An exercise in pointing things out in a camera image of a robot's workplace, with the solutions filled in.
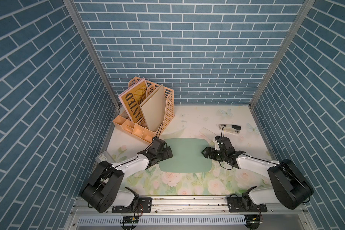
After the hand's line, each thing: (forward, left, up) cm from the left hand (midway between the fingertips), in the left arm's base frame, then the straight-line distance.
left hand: (170, 154), depth 90 cm
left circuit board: (-33, +20, -6) cm, 39 cm away
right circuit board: (-34, -42, -2) cm, 54 cm away
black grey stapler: (+20, -42, +2) cm, 47 cm away
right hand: (0, -23, 0) cm, 23 cm away
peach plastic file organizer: (+16, +20, +5) cm, 27 cm away
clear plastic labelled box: (-1, +42, -1) cm, 42 cm away
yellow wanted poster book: (+29, +25, +22) cm, 44 cm away
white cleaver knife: (+18, -27, -3) cm, 33 cm away
